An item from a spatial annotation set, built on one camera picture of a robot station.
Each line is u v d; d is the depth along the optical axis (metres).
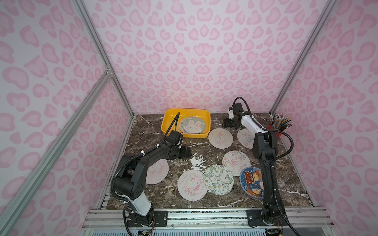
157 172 0.90
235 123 0.95
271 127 0.96
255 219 0.73
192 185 0.84
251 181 0.86
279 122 0.94
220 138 1.04
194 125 1.12
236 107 0.91
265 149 0.65
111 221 0.74
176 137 0.75
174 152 0.78
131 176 0.46
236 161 0.93
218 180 0.86
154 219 0.73
